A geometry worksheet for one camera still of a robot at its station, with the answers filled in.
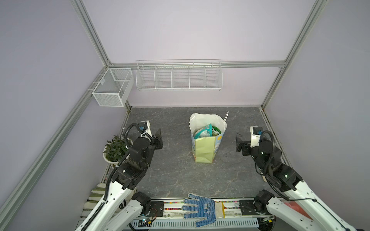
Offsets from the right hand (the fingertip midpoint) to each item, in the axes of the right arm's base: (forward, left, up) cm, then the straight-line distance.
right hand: (247, 137), depth 70 cm
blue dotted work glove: (-27, +20, -27) cm, 43 cm away
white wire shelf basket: (+48, +36, +5) cm, 60 cm away
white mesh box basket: (+44, +83, -2) cm, 94 cm away
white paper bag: (0, +20, -11) cm, 23 cm away
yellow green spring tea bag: (+11, +13, -11) cm, 20 cm away
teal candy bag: (+10, +20, -9) cm, 24 cm away
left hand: (+1, +45, +4) cm, 45 cm away
